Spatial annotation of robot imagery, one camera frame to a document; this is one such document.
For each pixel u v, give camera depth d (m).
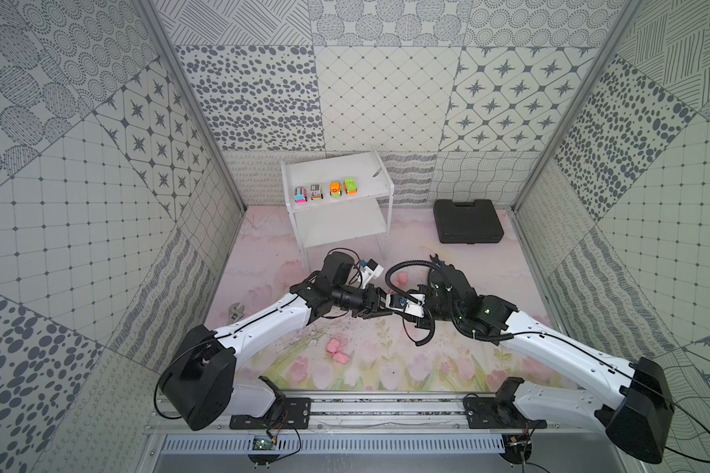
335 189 0.76
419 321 0.65
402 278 0.99
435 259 1.04
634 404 0.39
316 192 0.75
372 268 0.74
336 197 0.78
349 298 0.67
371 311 0.67
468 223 1.11
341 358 0.82
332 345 0.84
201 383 0.41
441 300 0.58
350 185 0.78
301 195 0.75
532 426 0.62
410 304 0.63
